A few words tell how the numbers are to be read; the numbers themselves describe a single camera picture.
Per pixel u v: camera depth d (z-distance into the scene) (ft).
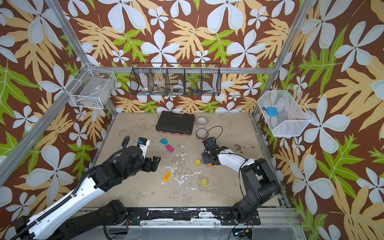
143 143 2.05
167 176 2.84
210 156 2.21
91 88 2.83
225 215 2.42
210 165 2.96
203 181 2.76
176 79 3.22
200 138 3.45
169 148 3.28
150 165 2.06
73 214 1.44
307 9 2.25
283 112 2.80
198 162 2.98
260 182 1.48
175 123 3.61
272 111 2.83
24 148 1.80
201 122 3.77
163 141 3.40
